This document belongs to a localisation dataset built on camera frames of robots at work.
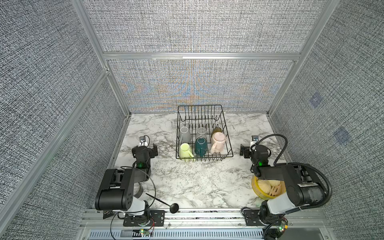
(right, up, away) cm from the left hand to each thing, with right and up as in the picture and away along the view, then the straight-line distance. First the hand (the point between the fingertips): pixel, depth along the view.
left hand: (147, 143), depth 92 cm
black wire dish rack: (+40, +18, +18) cm, 47 cm away
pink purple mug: (+43, +2, -5) cm, 43 cm away
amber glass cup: (+45, +8, +11) cm, 47 cm away
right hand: (+64, +2, +1) cm, 64 cm away
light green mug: (+23, -4, -7) cm, 25 cm away
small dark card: (-14, -33, -19) cm, 40 cm away
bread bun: (+66, -20, -14) cm, 70 cm away
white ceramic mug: (+23, +5, 0) cm, 24 cm away
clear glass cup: (+34, +7, +9) cm, 36 cm away
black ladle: (+18, -31, -16) cm, 40 cm away
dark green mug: (+33, -1, -5) cm, 33 cm away
